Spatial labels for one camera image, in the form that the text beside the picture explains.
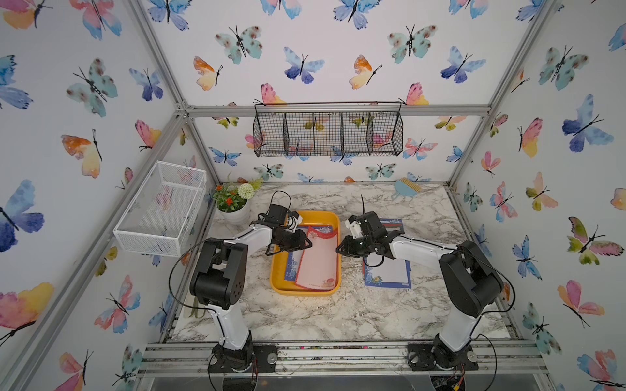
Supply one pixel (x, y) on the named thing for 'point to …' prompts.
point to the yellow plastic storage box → (288, 287)
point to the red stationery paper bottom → (318, 266)
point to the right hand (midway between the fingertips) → (338, 248)
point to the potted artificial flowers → (233, 199)
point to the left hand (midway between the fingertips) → (311, 242)
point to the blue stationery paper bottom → (294, 257)
